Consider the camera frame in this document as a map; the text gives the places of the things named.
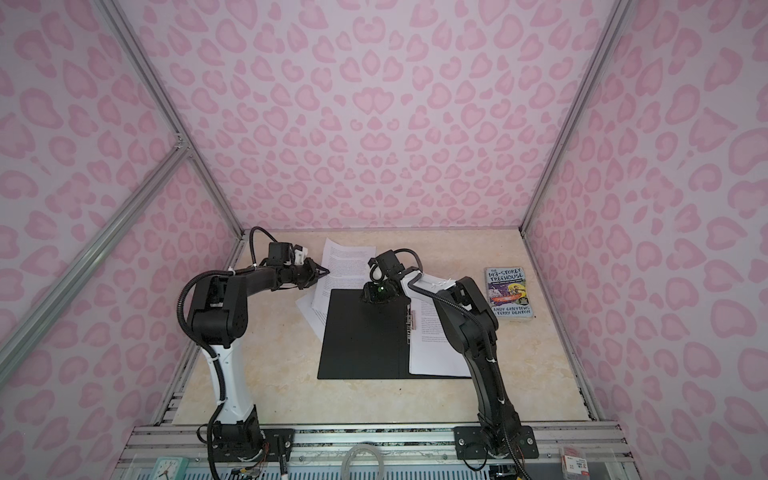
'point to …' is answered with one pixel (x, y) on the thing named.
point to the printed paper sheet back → (349, 268)
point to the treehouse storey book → (508, 292)
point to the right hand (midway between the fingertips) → (366, 295)
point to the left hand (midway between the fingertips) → (330, 266)
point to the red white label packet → (573, 465)
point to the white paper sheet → (315, 318)
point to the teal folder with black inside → (364, 339)
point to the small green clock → (170, 468)
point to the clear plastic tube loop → (378, 456)
